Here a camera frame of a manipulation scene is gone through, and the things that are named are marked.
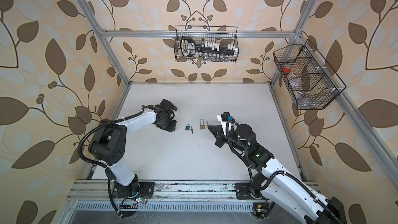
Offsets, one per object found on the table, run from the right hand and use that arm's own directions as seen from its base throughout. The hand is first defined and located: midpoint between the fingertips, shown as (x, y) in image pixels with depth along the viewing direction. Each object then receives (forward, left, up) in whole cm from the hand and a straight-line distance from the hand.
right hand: (210, 128), depth 71 cm
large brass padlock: (+14, +4, -22) cm, 26 cm away
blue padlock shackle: (+14, +13, -23) cm, 29 cm away
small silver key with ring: (+16, 0, -24) cm, 29 cm away
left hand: (+12, +21, -19) cm, 30 cm away
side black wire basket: (+16, -50, +11) cm, 54 cm away
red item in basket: (+33, -45, +8) cm, 57 cm away
